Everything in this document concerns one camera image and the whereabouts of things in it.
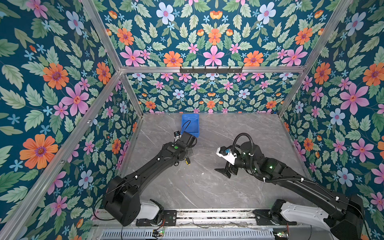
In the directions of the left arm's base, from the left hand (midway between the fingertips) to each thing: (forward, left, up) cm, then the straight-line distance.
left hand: (189, 148), depth 83 cm
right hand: (-10, -15, +7) cm, 19 cm away
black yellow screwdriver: (-6, +1, -4) cm, 7 cm away
